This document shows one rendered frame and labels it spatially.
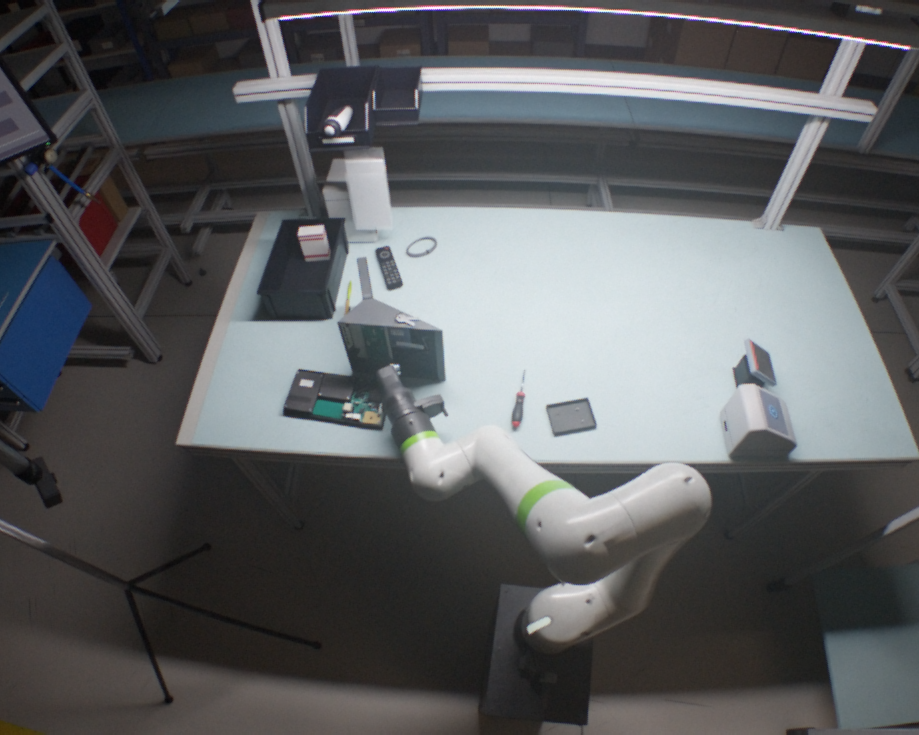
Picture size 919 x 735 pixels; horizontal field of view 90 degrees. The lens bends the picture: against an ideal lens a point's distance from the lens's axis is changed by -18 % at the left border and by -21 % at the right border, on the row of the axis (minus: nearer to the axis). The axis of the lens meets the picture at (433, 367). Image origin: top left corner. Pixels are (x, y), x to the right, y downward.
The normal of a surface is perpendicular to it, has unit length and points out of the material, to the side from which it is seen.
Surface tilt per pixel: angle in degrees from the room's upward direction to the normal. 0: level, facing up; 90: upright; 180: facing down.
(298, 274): 0
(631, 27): 90
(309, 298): 90
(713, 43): 90
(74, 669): 0
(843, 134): 0
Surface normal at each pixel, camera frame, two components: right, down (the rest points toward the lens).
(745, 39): -0.07, 0.83
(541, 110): -0.05, -0.56
